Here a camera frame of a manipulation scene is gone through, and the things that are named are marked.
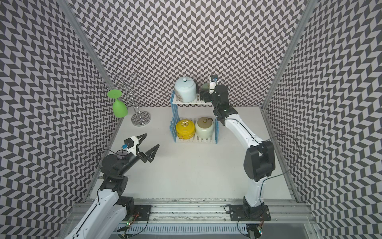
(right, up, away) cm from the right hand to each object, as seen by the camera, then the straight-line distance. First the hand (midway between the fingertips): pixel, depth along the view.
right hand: (208, 87), depth 83 cm
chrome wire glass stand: (-51, -17, +29) cm, 61 cm away
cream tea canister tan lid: (-2, -23, +10) cm, 25 cm away
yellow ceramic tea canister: (-14, -24, +11) cm, 30 cm away
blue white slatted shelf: (-21, -16, +13) cm, 30 cm away
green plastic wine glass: (-54, -11, +6) cm, 55 cm away
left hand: (-29, -28, -11) cm, 42 cm away
